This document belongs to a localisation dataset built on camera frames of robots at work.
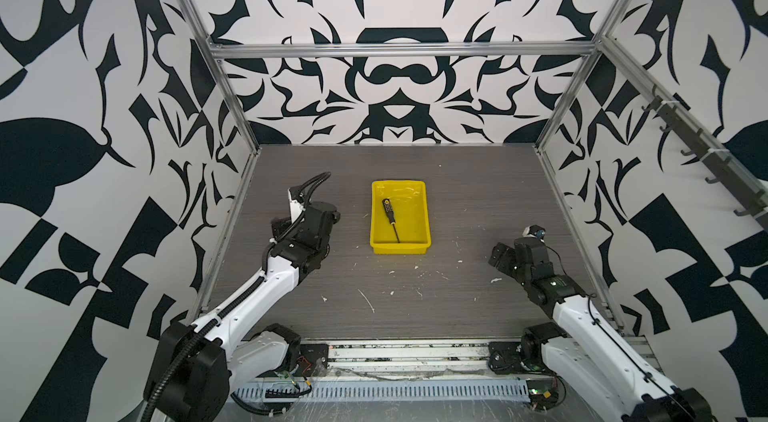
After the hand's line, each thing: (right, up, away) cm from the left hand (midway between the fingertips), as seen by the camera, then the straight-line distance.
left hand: (296, 211), depth 80 cm
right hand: (+58, -12, +5) cm, 59 cm away
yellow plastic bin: (+32, -3, +20) cm, 38 cm away
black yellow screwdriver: (+25, -3, +19) cm, 32 cm away
